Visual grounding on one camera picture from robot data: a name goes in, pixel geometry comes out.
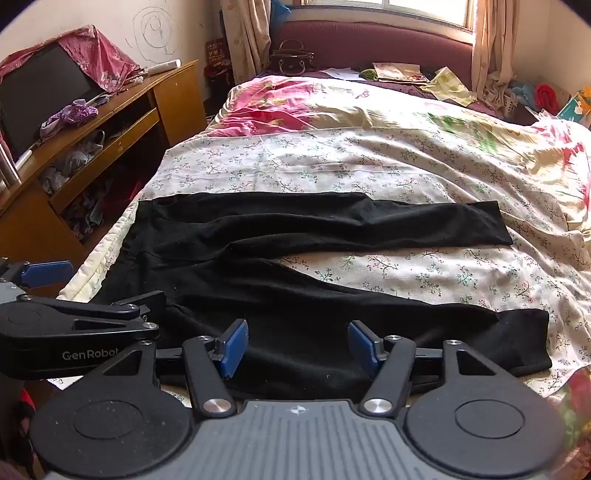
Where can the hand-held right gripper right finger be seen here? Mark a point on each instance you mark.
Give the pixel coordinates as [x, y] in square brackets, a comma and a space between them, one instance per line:
[362, 348]

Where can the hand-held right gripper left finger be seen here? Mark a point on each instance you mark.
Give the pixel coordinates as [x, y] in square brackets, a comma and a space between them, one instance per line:
[233, 348]

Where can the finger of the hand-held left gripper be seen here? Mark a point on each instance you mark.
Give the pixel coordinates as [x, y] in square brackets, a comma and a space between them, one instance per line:
[134, 311]
[46, 272]

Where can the black pants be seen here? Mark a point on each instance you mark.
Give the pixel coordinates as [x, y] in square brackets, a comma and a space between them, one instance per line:
[277, 323]

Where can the dark clothes pile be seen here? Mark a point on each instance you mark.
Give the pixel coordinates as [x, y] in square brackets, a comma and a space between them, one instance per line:
[97, 207]

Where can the grey clothes pile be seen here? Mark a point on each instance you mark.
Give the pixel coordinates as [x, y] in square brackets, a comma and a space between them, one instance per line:
[71, 161]

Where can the purple cloth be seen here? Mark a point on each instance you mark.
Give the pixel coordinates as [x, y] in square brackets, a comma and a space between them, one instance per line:
[69, 115]

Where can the black monitor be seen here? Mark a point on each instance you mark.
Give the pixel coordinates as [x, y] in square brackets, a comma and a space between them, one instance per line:
[37, 92]

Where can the white small-floral bed sheet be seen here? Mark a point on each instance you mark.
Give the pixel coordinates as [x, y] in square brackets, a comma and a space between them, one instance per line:
[369, 157]

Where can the wooden desk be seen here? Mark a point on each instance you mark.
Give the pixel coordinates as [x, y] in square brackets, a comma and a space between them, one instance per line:
[180, 97]

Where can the pink floral cloth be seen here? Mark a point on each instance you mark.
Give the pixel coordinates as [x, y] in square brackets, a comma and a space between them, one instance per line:
[97, 55]

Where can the white paper roll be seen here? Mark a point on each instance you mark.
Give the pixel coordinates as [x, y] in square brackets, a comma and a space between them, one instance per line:
[164, 67]

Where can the pink floral quilt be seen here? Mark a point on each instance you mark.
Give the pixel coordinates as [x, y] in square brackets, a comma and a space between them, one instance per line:
[286, 106]

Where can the red paper bag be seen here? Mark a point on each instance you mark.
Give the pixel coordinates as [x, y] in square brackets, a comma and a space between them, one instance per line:
[217, 57]

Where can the white papers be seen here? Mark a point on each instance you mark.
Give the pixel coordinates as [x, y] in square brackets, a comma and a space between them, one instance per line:
[339, 72]

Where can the yellow green patterned cloth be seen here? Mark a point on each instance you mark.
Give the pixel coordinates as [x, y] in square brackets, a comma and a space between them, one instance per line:
[450, 85]

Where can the floral printed booklet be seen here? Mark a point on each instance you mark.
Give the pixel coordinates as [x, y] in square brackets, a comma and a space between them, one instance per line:
[399, 72]

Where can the white plastic basket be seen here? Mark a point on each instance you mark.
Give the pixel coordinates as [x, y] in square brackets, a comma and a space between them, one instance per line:
[509, 105]

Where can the beige curtain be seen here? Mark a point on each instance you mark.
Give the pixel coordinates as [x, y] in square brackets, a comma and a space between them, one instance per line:
[247, 41]
[491, 50]

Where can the brown handbag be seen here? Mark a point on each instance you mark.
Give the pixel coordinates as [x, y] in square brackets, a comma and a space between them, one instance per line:
[291, 60]

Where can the maroon bed headboard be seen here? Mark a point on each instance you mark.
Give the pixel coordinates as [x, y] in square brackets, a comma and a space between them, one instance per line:
[369, 46]

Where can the blue cloth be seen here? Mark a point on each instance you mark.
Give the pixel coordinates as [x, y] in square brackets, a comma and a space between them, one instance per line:
[524, 92]

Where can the red cloth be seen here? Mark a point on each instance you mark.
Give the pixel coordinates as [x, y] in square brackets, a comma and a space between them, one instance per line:
[547, 97]

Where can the teal tissue box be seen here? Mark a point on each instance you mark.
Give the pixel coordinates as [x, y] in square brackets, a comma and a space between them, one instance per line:
[575, 110]

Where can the window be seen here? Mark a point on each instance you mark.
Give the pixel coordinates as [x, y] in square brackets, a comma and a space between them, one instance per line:
[415, 9]

